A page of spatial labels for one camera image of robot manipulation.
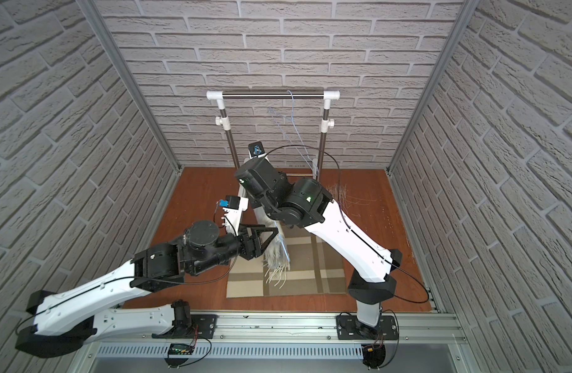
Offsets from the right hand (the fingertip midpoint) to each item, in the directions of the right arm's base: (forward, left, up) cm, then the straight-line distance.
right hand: (252, 185), depth 59 cm
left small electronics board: (-30, +28, -43) cm, 60 cm away
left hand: (-8, -5, -5) cm, 11 cm away
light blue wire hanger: (+50, -4, -9) cm, 51 cm away
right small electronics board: (-35, -33, -41) cm, 64 cm away
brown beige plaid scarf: (-8, -19, -41) cm, 45 cm away
